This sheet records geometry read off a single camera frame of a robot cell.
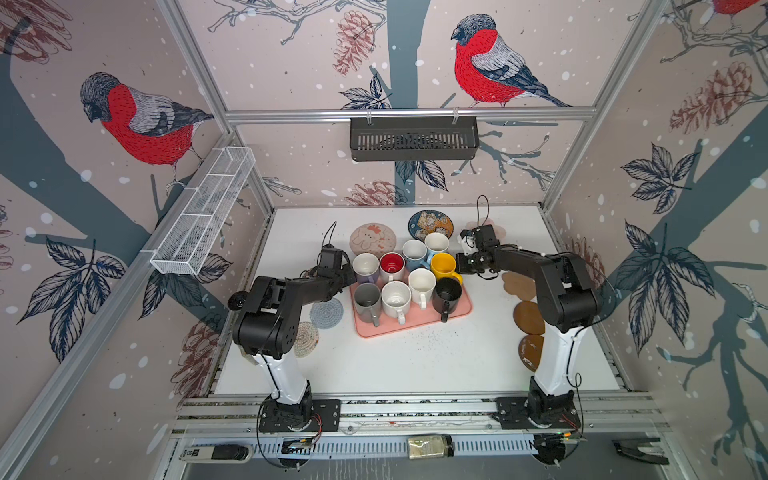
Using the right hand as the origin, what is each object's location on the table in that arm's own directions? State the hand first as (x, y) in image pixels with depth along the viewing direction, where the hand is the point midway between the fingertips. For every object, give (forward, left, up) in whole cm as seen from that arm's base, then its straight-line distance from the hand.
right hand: (451, 264), depth 103 cm
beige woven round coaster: (-29, +45, 0) cm, 54 cm away
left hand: (-4, +33, +2) cm, 33 cm away
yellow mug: (-3, +4, +4) cm, 7 cm away
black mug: (-14, +3, +3) cm, 15 cm away
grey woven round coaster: (-20, +41, 0) cm, 46 cm away
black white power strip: (-56, +59, +2) cm, 82 cm away
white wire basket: (-7, +71, +31) cm, 78 cm away
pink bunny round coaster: (+11, +28, +1) cm, 30 cm away
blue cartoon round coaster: (+21, +7, -1) cm, 22 cm away
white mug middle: (-11, +11, +5) cm, 16 cm away
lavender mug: (-4, +30, +3) cm, 30 cm away
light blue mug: (+1, +13, +6) cm, 15 cm away
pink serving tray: (-22, +13, +2) cm, 25 cm away
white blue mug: (+4, +6, +8) cm, 11 cm away
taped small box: (-53, +10, +4) cm, 54 cm away
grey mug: (-17, +28, +5) cm, 33 cm away
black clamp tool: (-51, -41, -2) cm, 65 cm away
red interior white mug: (-3, +21, +2) cm, 21 cm away
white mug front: (-15, +19, +2) cm, 25 cm away
